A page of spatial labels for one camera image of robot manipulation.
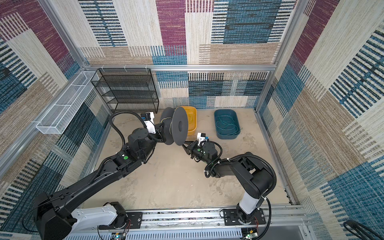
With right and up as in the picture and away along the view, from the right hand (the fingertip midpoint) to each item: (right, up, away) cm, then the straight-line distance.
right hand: (178, 144), depth 82 cm
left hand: (-6, +12, -11) cm, 17 cm away
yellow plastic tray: (+7, +17, +27) cm, 33 cm away
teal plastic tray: (+27, +4, +17) cm, 32 cm away
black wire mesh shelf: (-39, +35, +26) cm, 59 cm away
